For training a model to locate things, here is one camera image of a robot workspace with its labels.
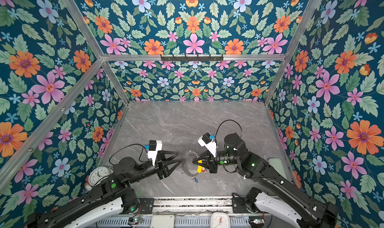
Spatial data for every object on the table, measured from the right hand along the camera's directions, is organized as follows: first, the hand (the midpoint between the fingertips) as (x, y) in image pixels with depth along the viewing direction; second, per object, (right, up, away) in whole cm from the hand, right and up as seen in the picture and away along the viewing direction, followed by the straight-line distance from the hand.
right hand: (194, 160), depth 60 cm
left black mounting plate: (-25, -26, +13) cm, 39 cm away
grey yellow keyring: (-5, -3, +6) cm, 8 cm away
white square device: (-16, -31, +9) cm, 36 cm away
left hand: (-5, +2, -3) cm, 6 cm away
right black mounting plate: (+22, -26, +13) cm, 37 cm away
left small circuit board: (-29, -32, +10) cm, 44 cm away
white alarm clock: (-55, -14, +20) cm, 60 cm away
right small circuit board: (+29, -32, +10) cm, 45 cm away
